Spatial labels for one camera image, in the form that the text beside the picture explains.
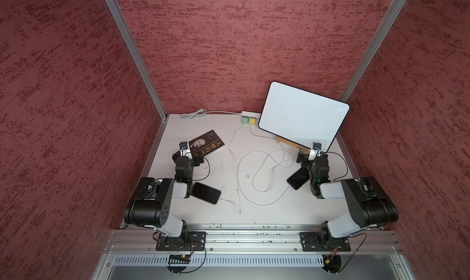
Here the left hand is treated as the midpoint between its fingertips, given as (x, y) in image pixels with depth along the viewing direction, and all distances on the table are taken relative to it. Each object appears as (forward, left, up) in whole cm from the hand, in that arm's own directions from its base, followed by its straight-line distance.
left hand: (190, 151), depth 92 cm
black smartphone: (-20, -10, -6) cm, 23 cm away
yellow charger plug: (+28, -34, -6) cm, 44 cm away
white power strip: (+32, -33, -5) cm, 46 cm away
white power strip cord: (+35, 0, -6) cm, 35 cm away
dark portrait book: (+12, -7, -9) cm, 17 cm away
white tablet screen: (+16, -58, +10) cm, 61 cm away
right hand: (+1, -62, 0) cm, 62 cm away
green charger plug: (+30, -29, -7) cm, 42 cm away
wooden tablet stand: (+4, -61, -3) cm, 62 cm away
